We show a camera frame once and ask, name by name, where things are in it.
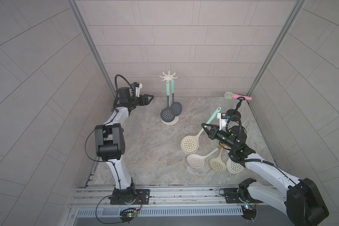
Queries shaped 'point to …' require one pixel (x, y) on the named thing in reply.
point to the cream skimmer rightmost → (233, 167)
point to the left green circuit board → (126, 214)
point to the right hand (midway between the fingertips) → (201, 126)
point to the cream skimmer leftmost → (197, 161)
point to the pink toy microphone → (230, 95)
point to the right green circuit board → (249, 212)
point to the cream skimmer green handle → (189, 144)
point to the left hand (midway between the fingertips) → (152, 95)
